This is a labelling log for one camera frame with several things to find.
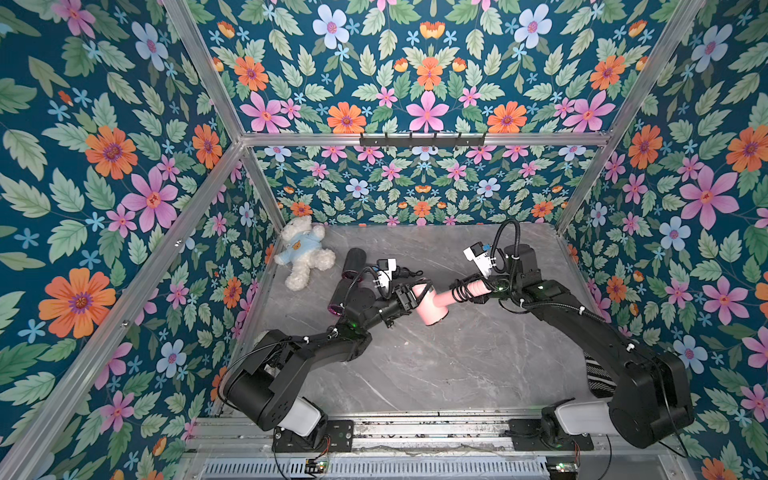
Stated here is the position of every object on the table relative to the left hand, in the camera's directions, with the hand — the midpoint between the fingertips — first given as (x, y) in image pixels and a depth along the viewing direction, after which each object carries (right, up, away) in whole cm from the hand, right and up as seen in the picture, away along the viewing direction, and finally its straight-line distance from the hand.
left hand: (429, 285), depth 75 cm
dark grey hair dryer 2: (-26, 0, +26) cm, 37 cm away
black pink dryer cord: (+7, -1, -8) cm, 11 cm away
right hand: (+8, +1, +3) cm, 9 cm away
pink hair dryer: (0, -5, -1) cm, 5 cm away
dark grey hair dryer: (-24, +6, +29) cm, 39 cm away
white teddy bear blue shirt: (-42, +9, +28) cm, 52 cm away
